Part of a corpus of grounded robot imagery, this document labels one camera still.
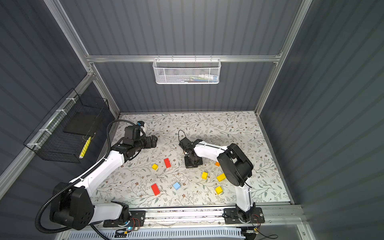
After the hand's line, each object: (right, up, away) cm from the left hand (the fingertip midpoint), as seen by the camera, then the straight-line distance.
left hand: (150, 138), depth 86 cm
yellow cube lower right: (+39, -28, -5) cm, 48 cm away
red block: (+9, -16, +7) cm, 20 cm away
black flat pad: (-33, +9, -9) cm, 35 cm away
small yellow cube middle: (+32, -22, 0) cm, 38 cm away
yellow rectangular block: (+41, -23, +1) cm, 47 cm away
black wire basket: (-37, +3, -14) cm, 40 cm away
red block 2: (+4, -29, -3) cm, 29 cm away
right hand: (+24, -18, +6) cm, 31 cm away
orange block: (+40, -17, +7) cm, 44 cm away
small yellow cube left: (+1, -18, +4) cm, 18 cm away
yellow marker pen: (-25, -5, -18) cm, 32 cm away
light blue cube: (+16, -26, -4) cm, 31 cm away
